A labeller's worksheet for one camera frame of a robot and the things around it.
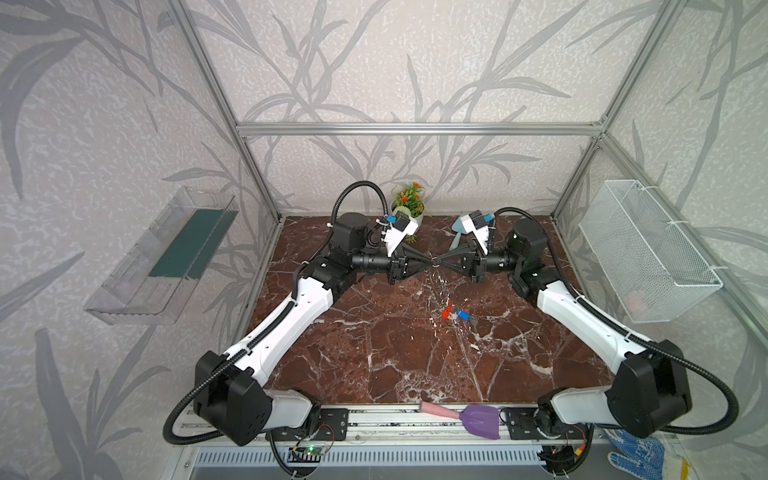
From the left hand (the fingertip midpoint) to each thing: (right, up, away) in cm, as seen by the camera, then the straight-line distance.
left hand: (431, 258), depth 65 cm
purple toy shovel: (+13, -41, +8) cm, 44 cm away
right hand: (+3, +1, +2) cm, 3 cm away
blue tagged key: (+13, -20, +28) cm, 37 cm away
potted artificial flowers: (-4, +18, +41) cm, 45 cm away
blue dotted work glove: (+51, -47, +4) cm, 69 cm away
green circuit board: (-27, -46, +5) cm, 54 cm away
